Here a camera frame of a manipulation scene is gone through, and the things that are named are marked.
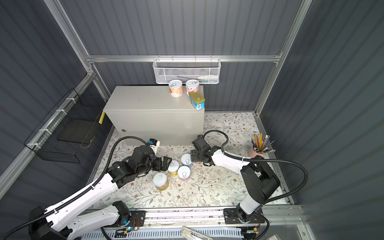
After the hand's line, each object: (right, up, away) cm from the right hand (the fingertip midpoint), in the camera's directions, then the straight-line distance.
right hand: (198, 155), depth 91 cm
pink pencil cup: (+31, +2, -6) cm, 31 cm away
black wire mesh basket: (-65, +12, -29) cm, 73 cm away
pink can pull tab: (-8, -8, -8) cm, 14 cm away
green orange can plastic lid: (-21, -11, -12) cm, 26 cm away
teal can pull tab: (-7, -2, -2) cm, 8 cm away
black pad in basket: (-62, +16, -17) cm, 66 cm away
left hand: (-18, +1, -14) cm, 23 cm away
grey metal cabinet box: (-31, +27, +9) cm, 42 cm away
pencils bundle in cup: (+37, +6, -2) cm, 38 cm away
